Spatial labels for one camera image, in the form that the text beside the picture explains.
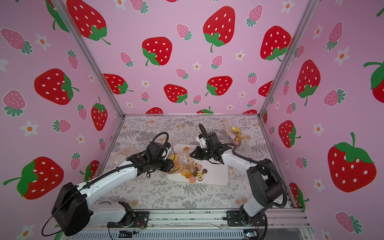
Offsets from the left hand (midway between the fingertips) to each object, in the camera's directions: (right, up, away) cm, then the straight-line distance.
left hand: (172, 163), depth 83 cm
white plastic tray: (+26, -8, +7) cm, 28 cm away
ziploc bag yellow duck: (+5, -1, +7) cm, 8 cm away
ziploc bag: (+39, +17, +17) cm, 46 cm away
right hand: (+9, +4, +1) cm, 10 cm away
